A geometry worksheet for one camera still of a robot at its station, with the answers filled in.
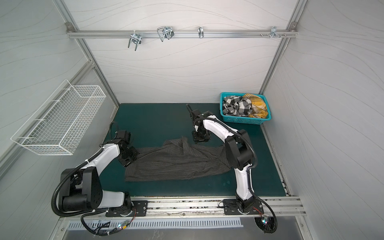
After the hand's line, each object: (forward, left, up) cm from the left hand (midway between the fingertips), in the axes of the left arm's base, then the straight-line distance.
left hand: (138, 155), depth 89 cm
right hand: (+11, -38, +4) cm, 39 cm away
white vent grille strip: (-32, -45, -4) cm, 55 cm away
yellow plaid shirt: (+35, -79, +7) cm, 87 cm away
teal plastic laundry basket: (+28, -67, +2) cm, 73 cm away
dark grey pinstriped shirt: (0, -24, -3) cm, 24 cm away
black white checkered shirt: (+38, -64, +5) cm, 75 cm away
